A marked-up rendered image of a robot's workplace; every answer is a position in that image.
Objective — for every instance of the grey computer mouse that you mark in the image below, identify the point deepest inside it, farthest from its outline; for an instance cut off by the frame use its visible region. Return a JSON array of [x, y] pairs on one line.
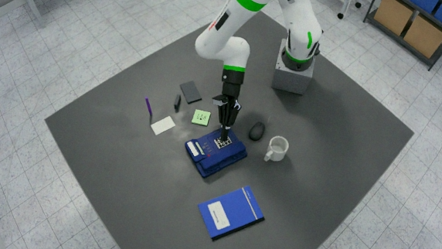
[[257, 131]]

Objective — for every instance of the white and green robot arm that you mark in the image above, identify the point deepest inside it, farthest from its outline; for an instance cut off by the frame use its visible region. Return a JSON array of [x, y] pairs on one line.
[[304, 33]]

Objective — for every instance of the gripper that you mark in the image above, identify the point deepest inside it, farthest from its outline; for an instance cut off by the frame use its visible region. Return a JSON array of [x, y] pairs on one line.
[[229, 111]]

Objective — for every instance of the pale green sticky note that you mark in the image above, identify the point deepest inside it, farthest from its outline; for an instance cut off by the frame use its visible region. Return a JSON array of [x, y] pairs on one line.
[[201, 117]]

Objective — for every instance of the white rectangular sheet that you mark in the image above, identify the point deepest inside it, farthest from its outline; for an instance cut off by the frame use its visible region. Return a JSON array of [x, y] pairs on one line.
[[162, 125]]

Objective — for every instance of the blue notebook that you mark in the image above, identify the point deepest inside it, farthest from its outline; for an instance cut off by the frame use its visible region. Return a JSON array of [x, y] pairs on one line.
[[230, 213]]

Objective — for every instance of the blue desk phone body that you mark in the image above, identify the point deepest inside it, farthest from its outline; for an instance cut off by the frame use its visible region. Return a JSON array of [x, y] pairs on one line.
[[210, 144]]

